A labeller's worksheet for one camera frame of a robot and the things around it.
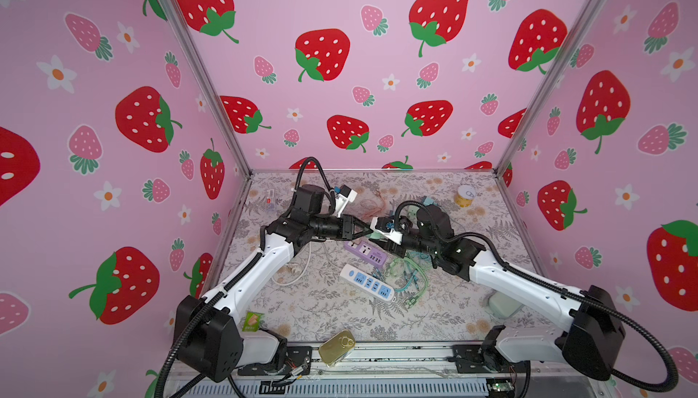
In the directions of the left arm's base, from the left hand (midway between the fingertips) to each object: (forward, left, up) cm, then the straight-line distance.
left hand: (370, 230), depth 72 cm
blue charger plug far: (+29, -26, -23) cm, 45 cm away
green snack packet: (-17, +35, -25) cm, 46 cm away
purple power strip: (+6, +1, -23) cm, 23 cm away
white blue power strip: (-5, 0, -23) cm, 23 cm away
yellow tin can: (+30, -39, -20) cm, 53 cm away
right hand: (+2, -1, -1) cm, 3 cm away
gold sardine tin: (-24, +8, -22) cm, 33 cm away
